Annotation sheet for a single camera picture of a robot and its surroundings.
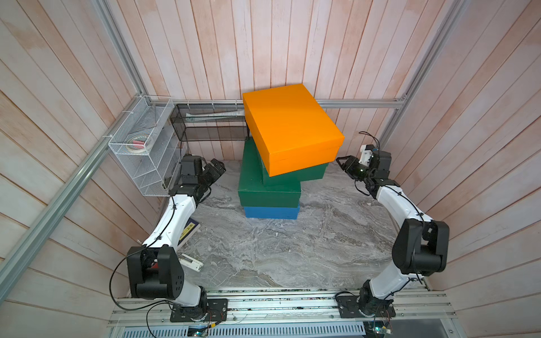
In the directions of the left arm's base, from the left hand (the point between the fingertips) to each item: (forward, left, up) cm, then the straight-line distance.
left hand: (219, 171), depth 85 cm
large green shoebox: (-11, -35, +11) cm, 38 cm away
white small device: (-31, +10, -21) cm, 38 cm away
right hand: (+7, -50, +1) cm, 51 cm away
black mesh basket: (+32, +9, +2) cm, 33 cm away
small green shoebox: (-9, -14, -2) cm, 17 cm away
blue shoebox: (-8, -22, -20) cm, 31 cm away
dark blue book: (-16, +15, -21) cm, 31 cm away
